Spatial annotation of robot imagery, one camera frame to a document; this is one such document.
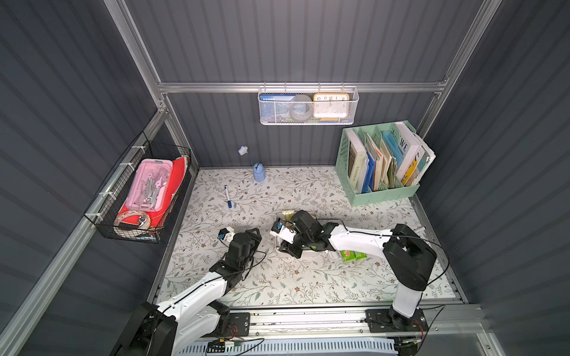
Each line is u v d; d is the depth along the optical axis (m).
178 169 0.77
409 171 1.03
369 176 0.96
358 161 0.94
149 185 0.72
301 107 0.91
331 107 0.88
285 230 0.75
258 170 1.09
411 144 0.95
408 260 0.48
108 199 0.63
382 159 0.92
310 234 0.68
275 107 0.84
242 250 0.65
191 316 0.49
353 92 0.89
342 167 1.08
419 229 0.96
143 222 0.67
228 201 1.06
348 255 0.89
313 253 0.77
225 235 0.77
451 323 0.74
